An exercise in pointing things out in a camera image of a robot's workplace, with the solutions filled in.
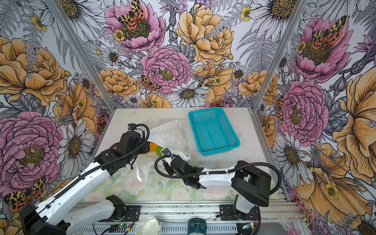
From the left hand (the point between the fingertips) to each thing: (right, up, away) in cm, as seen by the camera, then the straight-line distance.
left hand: (143, 145), depth 78 cm
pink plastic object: (+72, -38, -9) cm, 82 cm away
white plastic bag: (+13, +5, +6) cm, 15 cm away
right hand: (+12, -9, +4) cm, 15 cm away
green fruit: (+5, -6, +13) cm, 15 cm away
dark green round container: (+27, -32, -14) cm, 45 cm away
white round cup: (+5, -36, -7) cm, 38 cm away
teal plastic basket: (+41, +6, +31) cm, 51 cm away
